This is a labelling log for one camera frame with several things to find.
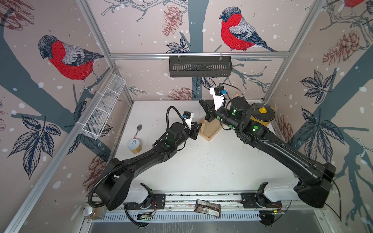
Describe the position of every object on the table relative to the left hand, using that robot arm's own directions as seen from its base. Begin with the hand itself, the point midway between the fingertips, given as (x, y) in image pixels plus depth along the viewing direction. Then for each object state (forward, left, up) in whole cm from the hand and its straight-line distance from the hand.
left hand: (202, 121), depth 78 cm
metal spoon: (+11, +45, -24) cm, 52 cm away
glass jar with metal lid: (-40, +51, -20) cm, 68 cm away
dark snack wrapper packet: (-38, -4, -22) cm, 44 cm away
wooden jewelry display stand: (+6, -6, -18) cm, 19 cm away
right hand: (-1, +2, +18) cm, 18 cm away
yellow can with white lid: (-5, +42, -19) cm, 47 cm away
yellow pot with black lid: (+15, -42, -11) cm, 46 cm away
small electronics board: (-41, +28, -24) cm, 55 cm away
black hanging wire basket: (+46, -1, +4) cm, 46 cm away
